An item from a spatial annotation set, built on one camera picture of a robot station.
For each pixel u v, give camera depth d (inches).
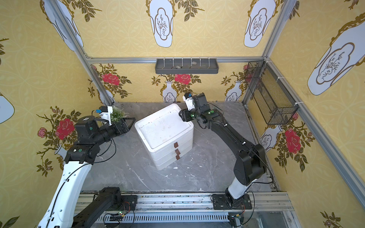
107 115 24.2
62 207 15.2
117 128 23.4
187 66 36.3
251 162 17.1
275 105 25.5
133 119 26.0
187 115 28.5
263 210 28.7
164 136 28.8
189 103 28.7
